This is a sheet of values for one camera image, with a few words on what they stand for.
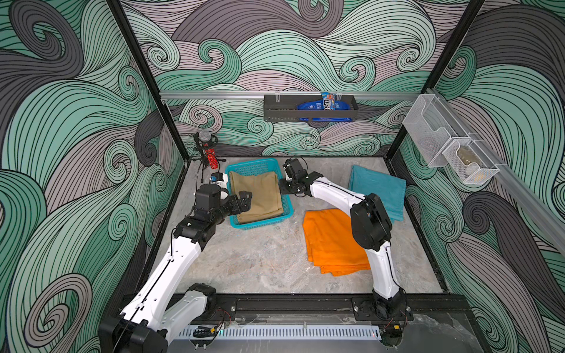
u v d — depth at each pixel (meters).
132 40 0.77
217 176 0.67
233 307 0.73
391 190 1.04
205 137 0.92
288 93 0.95
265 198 1.00
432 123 0.78
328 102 0.90
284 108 0.96
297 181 0.74
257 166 1.07
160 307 0.42
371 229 0.55
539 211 0.52
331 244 0.86
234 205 0.67
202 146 0.94
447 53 0.81
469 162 0.65
